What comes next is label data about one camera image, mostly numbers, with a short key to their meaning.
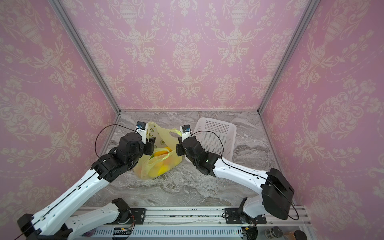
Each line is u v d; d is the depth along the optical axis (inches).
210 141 26.0
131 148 20.2
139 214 29.6
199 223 28.8
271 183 16.4
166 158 25.5
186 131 25.5
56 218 15.4
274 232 24.3
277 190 16.0
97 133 39.3
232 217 28.7
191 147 21.7
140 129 23.3
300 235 24.1
